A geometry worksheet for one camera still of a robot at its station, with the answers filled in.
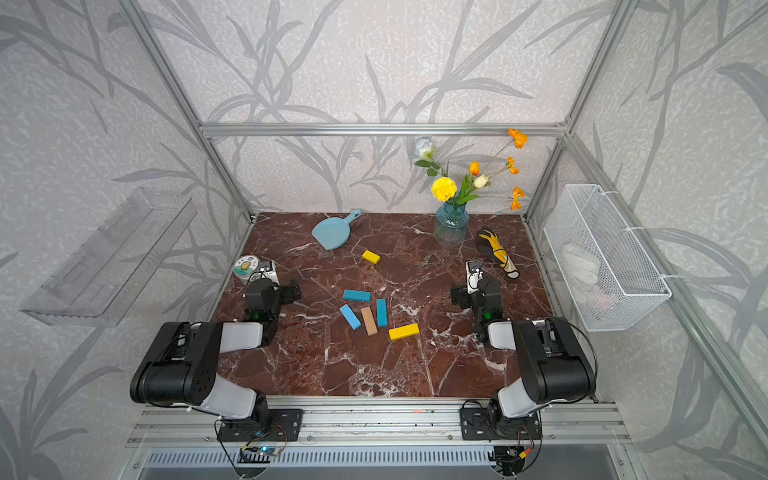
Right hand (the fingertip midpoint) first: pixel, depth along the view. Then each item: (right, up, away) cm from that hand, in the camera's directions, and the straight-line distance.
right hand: (469, 278), depth 95 cm
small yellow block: (-33, +6, +13) cm, 36 cm away
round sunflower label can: (-73, +4, +1) cm, 73 cm away
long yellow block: (-21, -16, -5) cm, 27 cm away
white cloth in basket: (+24, +5, -19) cm, 31 cm away
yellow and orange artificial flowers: (+1, +30, -2) cm, 30 cm away
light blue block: (-38, -12, -3) cm, 40 cm away
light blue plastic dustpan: (-50, +15, +22) cm, 56 cm away
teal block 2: (-28, -11, -1) cm, 30 cm away
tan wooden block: (-32, -13, -4) cm, 35 cm away
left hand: (-61, 0, -1) cm, 61 cm away
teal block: (-37, -6, +2) cm, 37 cm away
